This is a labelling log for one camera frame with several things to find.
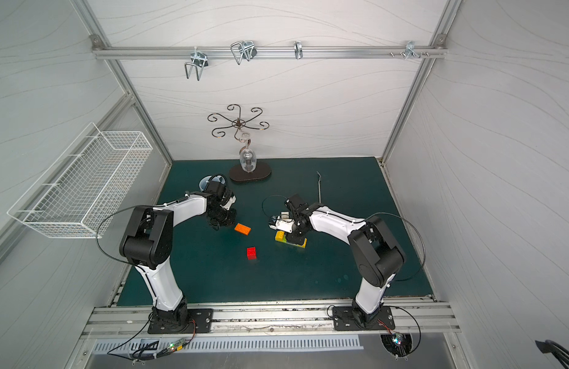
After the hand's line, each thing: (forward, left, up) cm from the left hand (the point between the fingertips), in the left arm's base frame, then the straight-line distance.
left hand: (235, 222), depth 97 cm
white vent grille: (-42, -6, -1) cm, 42 cm away
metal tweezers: (+20, -37, +1) cm, 42 cm away
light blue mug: (+16, +16, +8) cm, 24 cm away
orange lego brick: (-2, -3, -1) cm, 4 cm away
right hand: (-4, -25, +2) cm, 26 cm away
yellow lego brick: (-7, -19, +3) cm, 21 cm away
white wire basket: (-12, +40, +34) cm, 54 cm away
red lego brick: (-14, -9, +2) cm, 17 cm away
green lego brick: (-9, -29, -2) cm, 30 cm away
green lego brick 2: (-8, -21, +1) cm, 23 cm away
